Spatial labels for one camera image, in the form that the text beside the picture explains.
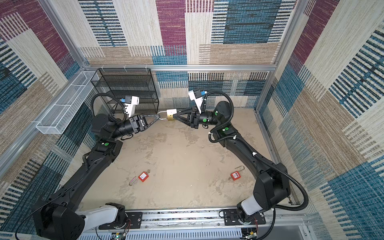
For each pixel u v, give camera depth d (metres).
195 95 0.56
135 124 0.55
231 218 0.73
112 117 0.52
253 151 0.48
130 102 0.57
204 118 0.59
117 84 1.04
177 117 0.60
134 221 0.73
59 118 0.72
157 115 0.60
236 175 0.85
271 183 0.42
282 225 0.73
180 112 0.60
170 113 0.60
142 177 0.85
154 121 0.60
